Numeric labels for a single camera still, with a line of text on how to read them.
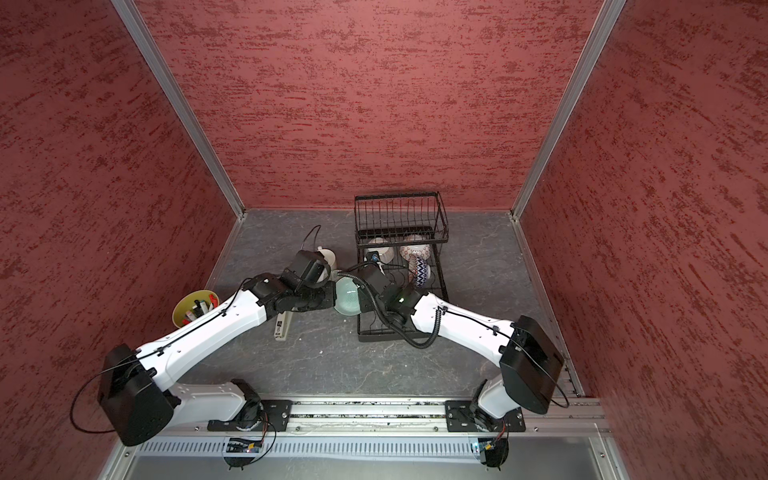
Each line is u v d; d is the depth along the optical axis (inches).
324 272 25.3
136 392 15.1
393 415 29.9
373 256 28.0
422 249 39.7
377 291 23.4
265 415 29.0
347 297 32.6
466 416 29.1
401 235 42.4
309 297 25.9
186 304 31.7
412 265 39.5
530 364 16.4
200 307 32.6
